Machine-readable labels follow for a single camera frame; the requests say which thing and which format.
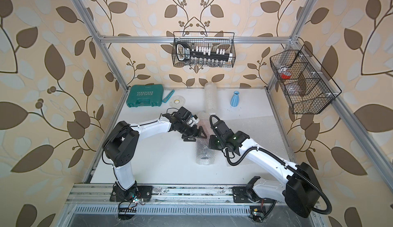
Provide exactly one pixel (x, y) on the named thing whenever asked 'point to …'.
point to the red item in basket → (284, 76)
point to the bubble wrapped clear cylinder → (210, 97)
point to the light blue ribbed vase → (235, 99)
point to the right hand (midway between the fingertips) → (210, 143)
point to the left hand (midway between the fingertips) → (200, 136)
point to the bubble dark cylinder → (204, 156)
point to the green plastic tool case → (145, 94)
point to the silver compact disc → (177, 101)
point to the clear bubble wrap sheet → (263, 129)
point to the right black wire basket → (307, 87)
